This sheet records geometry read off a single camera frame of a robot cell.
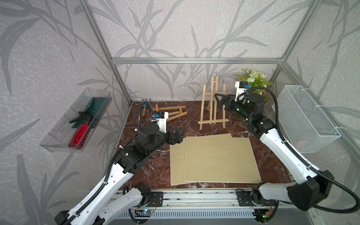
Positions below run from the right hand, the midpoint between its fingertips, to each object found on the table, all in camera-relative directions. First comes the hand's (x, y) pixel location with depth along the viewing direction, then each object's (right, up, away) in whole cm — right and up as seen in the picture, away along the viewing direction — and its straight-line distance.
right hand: (220, 94), depth 71 cm
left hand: (-20, -17, -6) cm, 27 cm away
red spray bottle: (-62, -18, -11) cm, 66 cm away
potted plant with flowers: (+30, +11, +21) cm, 38 cm away
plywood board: (-23, -39, +16) cm, 48 cm away
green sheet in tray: (-63, -7, 0) cm, 64 cm away
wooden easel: (-23, -10, +39) cm, 46 cm away
